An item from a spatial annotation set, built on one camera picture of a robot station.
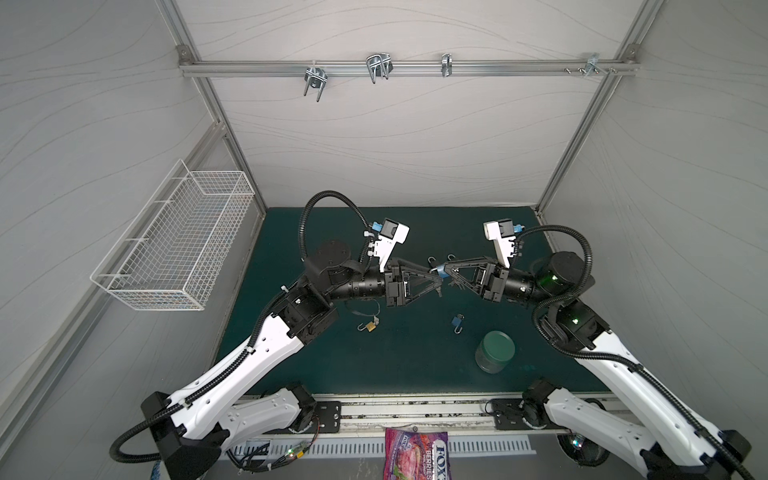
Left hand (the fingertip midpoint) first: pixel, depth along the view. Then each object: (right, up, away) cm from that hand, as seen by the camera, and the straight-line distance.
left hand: (440, 278), depth 52 cm
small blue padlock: (+11, -19, +37) cm, 43 cm away
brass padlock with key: (-15, -20, +36) cm, 44 cm away
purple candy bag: (-3, -43, +15) cm, 45 cm away
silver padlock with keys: (+13, 0, +52) cm, 53 cm away
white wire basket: (-60, +4, +16) cm, 62 cm away
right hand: (+3, +3, +2) cm, 4 cm away
